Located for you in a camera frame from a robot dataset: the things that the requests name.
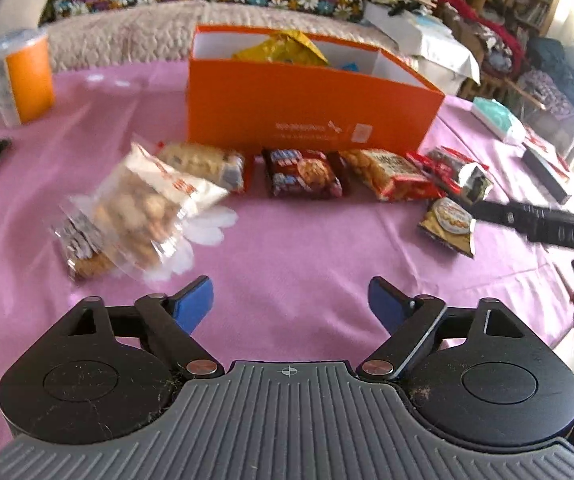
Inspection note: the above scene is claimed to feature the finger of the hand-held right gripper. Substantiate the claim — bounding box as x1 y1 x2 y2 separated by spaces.
468 201 524 234

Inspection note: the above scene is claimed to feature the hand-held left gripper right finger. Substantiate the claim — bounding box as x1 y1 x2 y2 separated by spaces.
356 276 535 379

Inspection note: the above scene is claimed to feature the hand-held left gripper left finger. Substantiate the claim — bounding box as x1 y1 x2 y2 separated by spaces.
62 275 226 379

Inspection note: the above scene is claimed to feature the red silver snack packet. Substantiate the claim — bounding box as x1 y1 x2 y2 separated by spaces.
429 147 494 207

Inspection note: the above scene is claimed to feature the gold snack packet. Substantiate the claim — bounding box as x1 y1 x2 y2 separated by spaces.
418 197 478 259

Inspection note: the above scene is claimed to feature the clear bag of biscuits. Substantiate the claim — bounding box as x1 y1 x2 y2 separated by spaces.
51 141 231 282

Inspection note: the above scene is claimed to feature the orange cardboard box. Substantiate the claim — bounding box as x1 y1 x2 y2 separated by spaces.
187 24 447 157

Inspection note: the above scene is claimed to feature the yellow snack bag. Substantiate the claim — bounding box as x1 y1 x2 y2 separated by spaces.
232 30 328 66

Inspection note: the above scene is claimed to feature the long black box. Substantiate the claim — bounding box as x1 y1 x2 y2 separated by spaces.
522 147 574 205

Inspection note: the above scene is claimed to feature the red and white box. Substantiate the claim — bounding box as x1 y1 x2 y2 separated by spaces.
522 126 574 184

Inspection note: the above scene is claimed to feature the teal tissue pack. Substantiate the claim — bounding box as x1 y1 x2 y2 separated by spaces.
471 97 527 142

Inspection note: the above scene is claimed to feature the orange red cracker packet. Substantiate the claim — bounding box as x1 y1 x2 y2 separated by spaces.
339 148 444 203

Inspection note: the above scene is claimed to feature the pink tablecloth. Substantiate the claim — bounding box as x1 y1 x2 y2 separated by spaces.
0 57 574 456

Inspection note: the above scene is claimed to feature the beige cracker packet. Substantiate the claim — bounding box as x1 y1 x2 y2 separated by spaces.
158 142 246 194

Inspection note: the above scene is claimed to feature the armchair with clothes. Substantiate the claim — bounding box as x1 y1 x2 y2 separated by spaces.
516 37 574 137

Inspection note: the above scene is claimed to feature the brown chocolate chip cookie packet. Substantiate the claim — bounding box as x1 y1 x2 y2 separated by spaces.
261 148 344 199

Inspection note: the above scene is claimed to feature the white cardboard box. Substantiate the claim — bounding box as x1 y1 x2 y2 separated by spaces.
364 2 482 99

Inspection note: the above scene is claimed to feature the red cloth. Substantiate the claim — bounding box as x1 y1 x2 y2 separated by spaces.
437 0 526 62

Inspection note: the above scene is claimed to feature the beige quilted sofa cover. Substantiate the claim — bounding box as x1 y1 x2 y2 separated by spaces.
42 0 418 75

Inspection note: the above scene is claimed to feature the orange and white canister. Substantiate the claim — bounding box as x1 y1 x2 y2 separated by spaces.
0 28 56 127

